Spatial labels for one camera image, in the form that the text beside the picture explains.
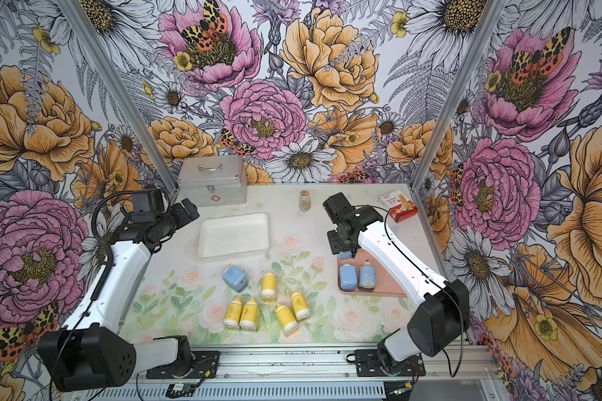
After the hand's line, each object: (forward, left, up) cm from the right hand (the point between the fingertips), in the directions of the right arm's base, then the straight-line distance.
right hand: (344, 248), depth 80 cm
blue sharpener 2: (-4, +36, -9) cm, 37 cm away
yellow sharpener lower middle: (-18, +18, -10) cm, 27 cm away
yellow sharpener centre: (-7, +24, -10) cm, 27 cm away
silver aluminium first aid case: (+37, +50, -3) cm, 62 cm away
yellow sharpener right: (-14, +15, -9) cm, 22 cm away
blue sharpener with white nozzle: (-5, -8, -11) cm, 14 cm away
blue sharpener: (-5, +1, +5) cm, 7 cm away
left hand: (+9, +50, +6) cm, 51 cm away
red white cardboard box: (+27, -29, -14) cm, 42 cm away
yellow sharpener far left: (-16, +34, -9) cm, 39 cm away
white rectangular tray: (+18, +42, -18) cm, 49 cm away
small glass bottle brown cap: (+33, +12, -13) cm, 37 cm away
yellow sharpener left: (-17, +29, -10) cm, 35 cm away
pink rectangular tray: (-6, -15, -13) cm, 21 cm away
